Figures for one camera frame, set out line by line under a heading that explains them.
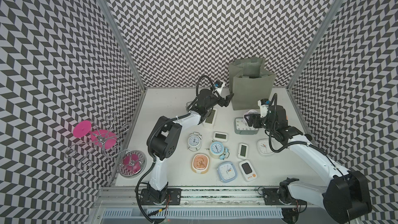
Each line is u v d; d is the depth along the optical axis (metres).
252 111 0.86
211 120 0.93
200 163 0.81
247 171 0.79
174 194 0.73
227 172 0.78
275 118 0.61
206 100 0.71
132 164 0.80
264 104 0.72
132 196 0.73
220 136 0.94
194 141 0.87
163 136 0.55
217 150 0.84
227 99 0.81
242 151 0.85
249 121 0.77
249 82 0.96
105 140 0.59
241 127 0.94
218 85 0.75
